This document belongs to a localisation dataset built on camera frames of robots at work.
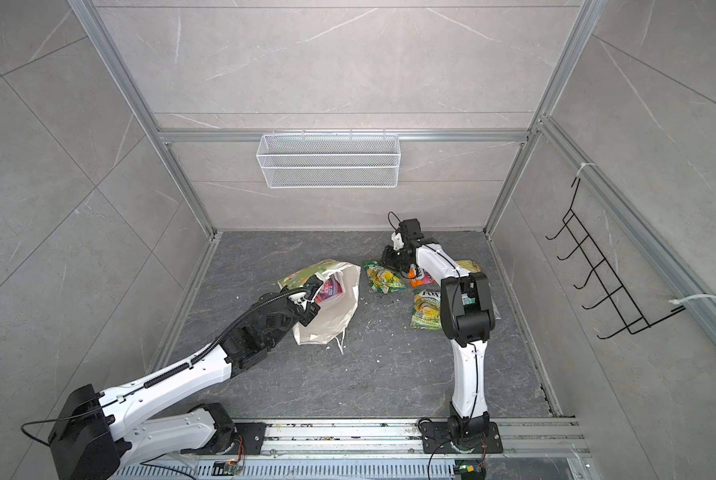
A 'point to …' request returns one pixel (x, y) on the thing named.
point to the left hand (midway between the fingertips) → (314, 277)
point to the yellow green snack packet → (426, 312)
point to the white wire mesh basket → (330, 160)
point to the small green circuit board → (470, 472)
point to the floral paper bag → (337, 297)
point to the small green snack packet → (383, 279)
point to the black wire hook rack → (616, 294)
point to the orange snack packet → (415, 282)
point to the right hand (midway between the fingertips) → (381, 259)
